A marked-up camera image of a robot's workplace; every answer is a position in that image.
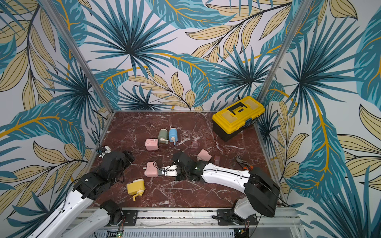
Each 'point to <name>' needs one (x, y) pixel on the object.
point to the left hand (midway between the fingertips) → (127, 158)
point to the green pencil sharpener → (163, 136)
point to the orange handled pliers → (244, 163)
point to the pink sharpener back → (152, 144)
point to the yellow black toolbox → (228, 122)
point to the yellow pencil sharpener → (136, 188)
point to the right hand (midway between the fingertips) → (172, 165)
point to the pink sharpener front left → (152, 169)
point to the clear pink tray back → (195, 145)
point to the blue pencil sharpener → (173, 135)
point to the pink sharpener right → (203, 155)
